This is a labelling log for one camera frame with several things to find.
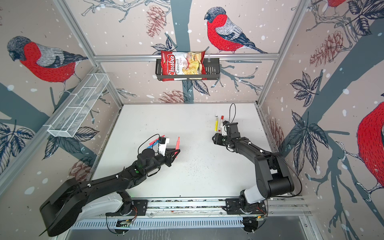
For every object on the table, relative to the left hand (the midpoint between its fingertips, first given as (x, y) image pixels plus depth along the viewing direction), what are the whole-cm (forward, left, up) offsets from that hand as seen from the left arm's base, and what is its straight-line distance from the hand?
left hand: (178, 151), depth 77 cm
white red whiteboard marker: (+31, -28, -15) cm, 45 cm away
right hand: (+12, -21, -9) cm, 26 cm away
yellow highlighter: (+29, -24, -14) cm, 40 cm away
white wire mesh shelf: (+18, +54, +15) cm, 59 cm away
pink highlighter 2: (+17, +18, -16) cm, 29 cm away
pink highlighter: (+3, +1, +2) cm, 3 cm away
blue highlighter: (+12, +21, -17) cm, 29 cm away
